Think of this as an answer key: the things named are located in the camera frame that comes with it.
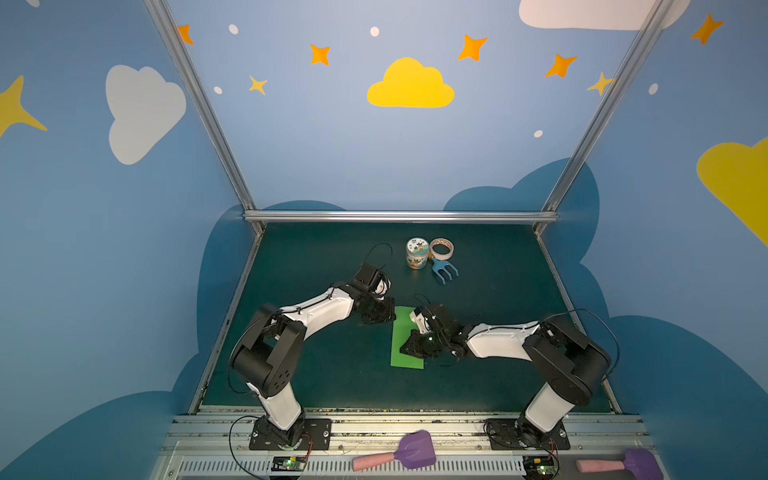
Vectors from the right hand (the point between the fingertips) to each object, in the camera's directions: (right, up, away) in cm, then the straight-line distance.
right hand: (399, 347), depth 87 cm
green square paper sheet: (+1, +4, +6) cm, 7 cm away
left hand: (0, +9, +1) cm, 9 cm away
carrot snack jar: (+7, +28, +17) cm, 34 cm away
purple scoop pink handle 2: (+57, -22, -17) cm, 63 cm away
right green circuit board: (+34, -24, -16) cm, 44 cm away
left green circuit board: (-28, -23, -16) cm, 40 cm away
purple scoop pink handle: (+3, -21, -15) cm, 26 cm away
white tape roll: (+18, +30, +28) cm, 45 cm away
